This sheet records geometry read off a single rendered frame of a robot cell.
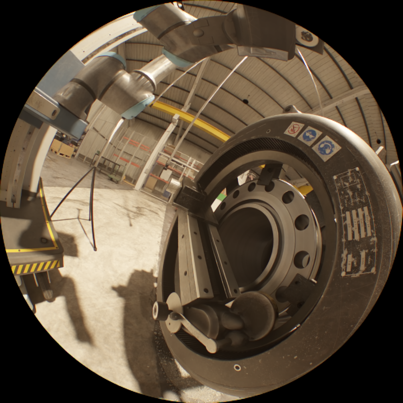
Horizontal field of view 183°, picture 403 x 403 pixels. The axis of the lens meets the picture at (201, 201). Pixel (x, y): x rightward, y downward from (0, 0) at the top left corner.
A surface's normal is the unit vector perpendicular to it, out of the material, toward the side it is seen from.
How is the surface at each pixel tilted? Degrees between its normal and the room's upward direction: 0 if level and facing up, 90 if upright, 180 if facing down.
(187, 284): 90
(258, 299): 90
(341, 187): 90
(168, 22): 141
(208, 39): 155
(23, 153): 90
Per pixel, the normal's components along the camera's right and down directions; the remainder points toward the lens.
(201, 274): 0.53, -0.78
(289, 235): -0.84, -0.41
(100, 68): 0.76, 0.37
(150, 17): -0.25, 0.95
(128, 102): 0.33, 0.82
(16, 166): 0.90, 0.40
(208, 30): -0.07, 0.96
